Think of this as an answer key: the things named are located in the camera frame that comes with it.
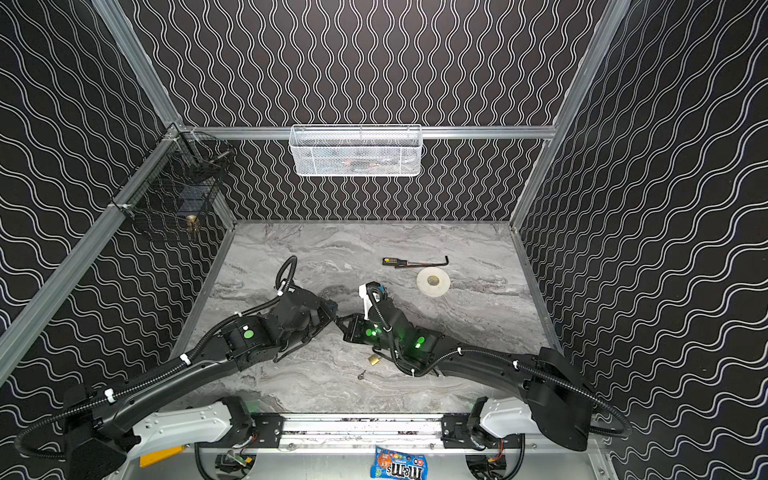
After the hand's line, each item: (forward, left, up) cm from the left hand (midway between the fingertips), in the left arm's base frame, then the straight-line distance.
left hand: (346, 309), depth 72 cm
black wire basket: (+42, +59, +7) cm, 73 cm away
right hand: (-2, +3, -4) cm, 5 cm away
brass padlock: (-4, -6, -21) cm, 22 cm away
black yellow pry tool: (+31, -13, -20) cm, 39 cm away
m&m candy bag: (-28, -12, -21) cm, 37 cm away
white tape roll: (+25, -24, -22) cm, 41 cm away
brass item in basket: (+22, +45, +8) cm, 51 cm away
